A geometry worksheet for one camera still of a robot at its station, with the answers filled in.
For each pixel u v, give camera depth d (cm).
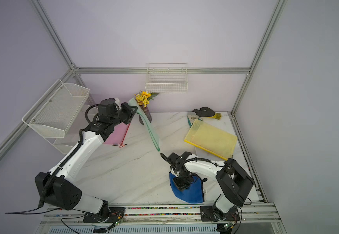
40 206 36
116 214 73
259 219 73
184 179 70
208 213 73
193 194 78
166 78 106
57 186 40
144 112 91
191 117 115
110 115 58
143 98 95
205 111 121
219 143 104
